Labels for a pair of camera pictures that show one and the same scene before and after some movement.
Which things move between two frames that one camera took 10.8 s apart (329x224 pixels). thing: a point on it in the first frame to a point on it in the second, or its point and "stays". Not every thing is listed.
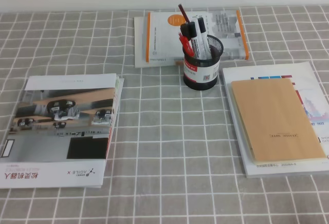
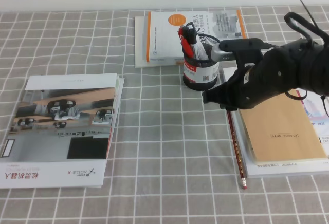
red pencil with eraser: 184,13 to 243,180
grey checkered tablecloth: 172,158 stays
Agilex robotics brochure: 60,134 stays
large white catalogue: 313,97 stays
